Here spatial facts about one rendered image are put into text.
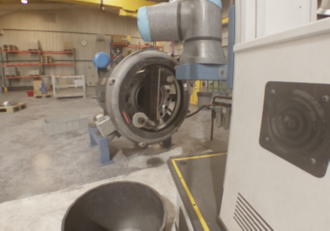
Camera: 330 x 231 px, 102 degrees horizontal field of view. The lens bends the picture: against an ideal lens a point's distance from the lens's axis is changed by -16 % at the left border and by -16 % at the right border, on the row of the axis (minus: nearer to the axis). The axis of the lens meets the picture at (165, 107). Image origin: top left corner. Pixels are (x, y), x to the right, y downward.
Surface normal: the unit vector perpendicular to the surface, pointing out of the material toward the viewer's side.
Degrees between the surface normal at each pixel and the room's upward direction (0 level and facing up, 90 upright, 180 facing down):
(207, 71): 90
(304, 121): 90
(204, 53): 70
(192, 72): 90
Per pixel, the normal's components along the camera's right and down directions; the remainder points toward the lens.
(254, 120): -0.98, 0.04
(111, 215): 0.47, 0.11
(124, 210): 0.17, 0.13
